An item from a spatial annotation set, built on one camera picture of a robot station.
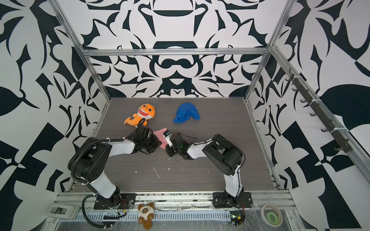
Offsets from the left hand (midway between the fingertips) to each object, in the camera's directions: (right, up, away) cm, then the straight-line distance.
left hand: (164, 139), depth 94 cm
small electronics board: (+39, -34, -23) cm, 56 cm away
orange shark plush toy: (-14, +18, +7) cm, 24 cm away
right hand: (+2, -3, -1) cm, 4 cm away
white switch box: (-45, -30, -24) cm, 59 cm away
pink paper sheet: (-3, +4, -4) cm, 6 cm away
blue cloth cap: (+13, +19, +11) cm, 25 cm away
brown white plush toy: (-5, -30, -25) cm, 40 cm away
